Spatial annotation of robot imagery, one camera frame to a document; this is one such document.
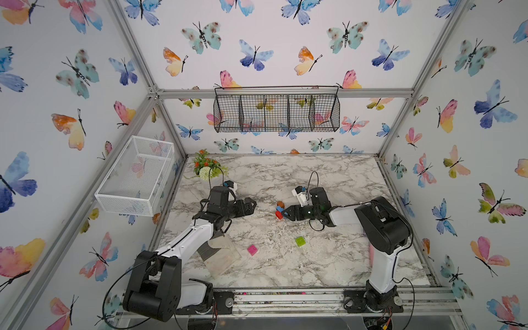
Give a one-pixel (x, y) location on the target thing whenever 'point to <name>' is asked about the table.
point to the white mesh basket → (135, 179)
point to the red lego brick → (279, 214)
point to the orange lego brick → (281, 204)
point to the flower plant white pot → (207, 168)
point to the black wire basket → (276, 108)
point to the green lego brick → (300, 241)
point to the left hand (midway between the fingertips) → (250, 202)
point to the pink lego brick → (252, 249)
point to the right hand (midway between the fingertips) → (288, 210)
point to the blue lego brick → (280, 209)
